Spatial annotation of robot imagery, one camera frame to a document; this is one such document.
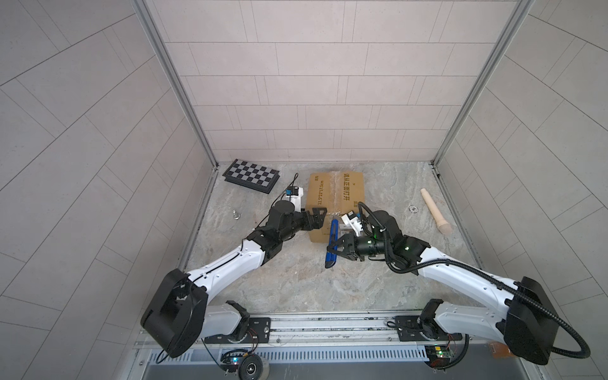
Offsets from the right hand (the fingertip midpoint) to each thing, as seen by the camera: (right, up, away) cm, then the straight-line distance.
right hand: (329, 255), depth 68 cm
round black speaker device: (-19, -24, -11) cm, 33 cm away
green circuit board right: (+32, -29, 0) cm, 43 cm away
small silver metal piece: (-37, +7, +28) cm, 47 cm away
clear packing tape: (+3, +18, +14) cm, 23 cm away
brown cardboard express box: (+9, +18, +13) cm, 24 cm away
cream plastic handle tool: (+47, +4, +23) cm, 52 cm away
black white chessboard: (-34, +24, +40) cm, 57 cm away
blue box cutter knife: (+1, -1, 0) cm, 1 cm away
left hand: (-1, +12, +11) cm, 16 cm away
